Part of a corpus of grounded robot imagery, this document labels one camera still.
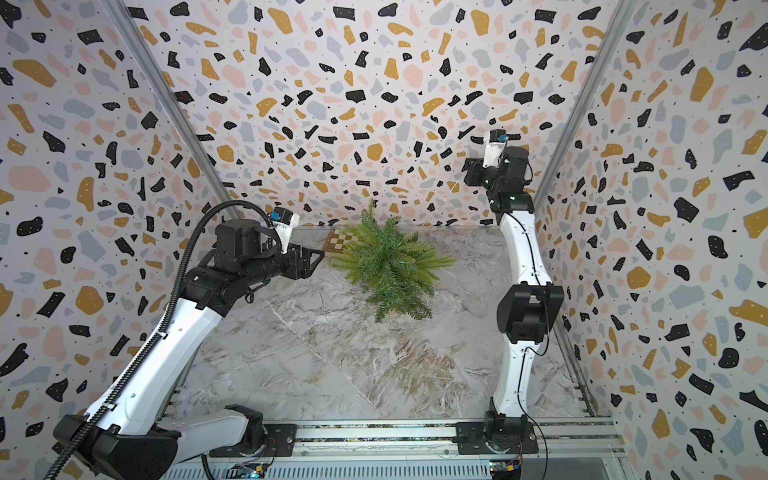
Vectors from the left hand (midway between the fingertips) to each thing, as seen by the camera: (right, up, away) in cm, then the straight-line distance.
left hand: (314, 249), depth 71 cm
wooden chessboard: (-4, +4, +43) cm, 43 cm away
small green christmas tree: (+20, -5, +4) cm, 21 cm away
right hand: (+39, +26, +13) cm, 48 cm away
